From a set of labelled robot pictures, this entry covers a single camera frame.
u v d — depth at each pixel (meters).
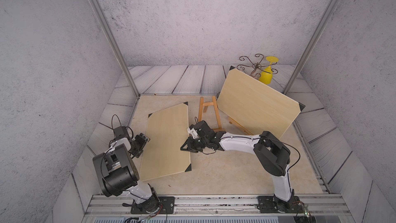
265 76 1.00
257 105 0.81
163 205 0.72
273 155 0.50
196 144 0.76
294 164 0.51
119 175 0.46
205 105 0.89
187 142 0.79
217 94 1.09
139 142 0.83
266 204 0.73
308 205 0.73
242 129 0.96
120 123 0.87
